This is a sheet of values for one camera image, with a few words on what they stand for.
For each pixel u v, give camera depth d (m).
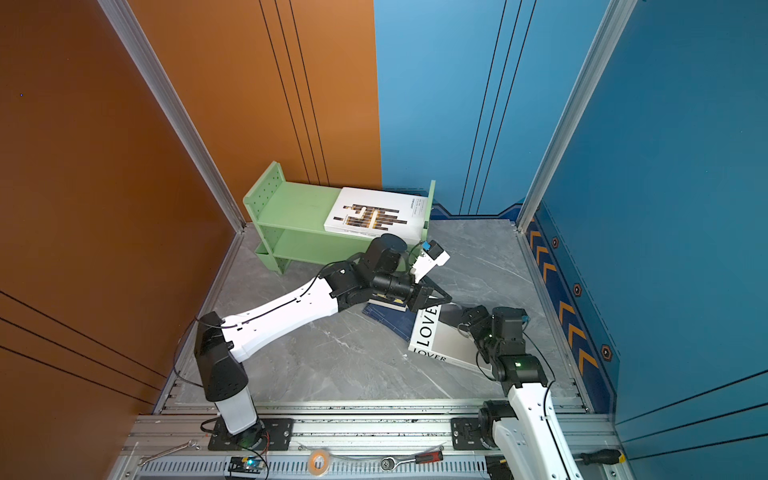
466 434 0.73
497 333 0.62
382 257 0.53
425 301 0.61
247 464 0.71
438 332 0.85
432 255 0.60
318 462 0.70
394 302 0.94
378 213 0.83
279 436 0.73
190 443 0.72
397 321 0.91
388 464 0.68
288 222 0.85
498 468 0.71
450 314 0.94
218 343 0.47
